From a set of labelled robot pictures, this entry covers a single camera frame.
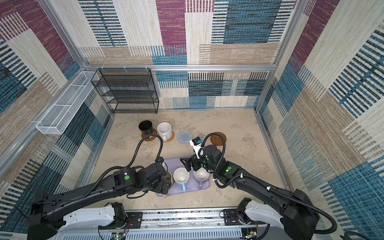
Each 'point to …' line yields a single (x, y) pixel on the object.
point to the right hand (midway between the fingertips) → (188, 157)
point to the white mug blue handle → (181, 175)
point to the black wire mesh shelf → (127, 90)
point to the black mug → (146, 127)
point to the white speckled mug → (165, 131)
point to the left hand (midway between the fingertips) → (164, 181)
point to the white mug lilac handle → (201, 174)
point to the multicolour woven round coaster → (201, 134)
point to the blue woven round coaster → (184, 137)
